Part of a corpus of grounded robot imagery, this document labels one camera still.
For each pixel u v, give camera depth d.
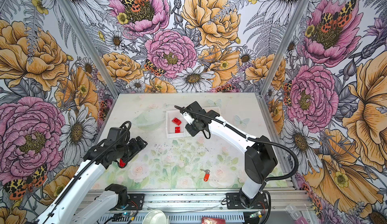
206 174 0.83
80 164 0.49
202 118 0.61
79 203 0.45
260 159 0.45
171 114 1.04
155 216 0.69
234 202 0.74
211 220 0.66
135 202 0.73
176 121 1.03
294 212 0.70
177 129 1.00
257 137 0.48
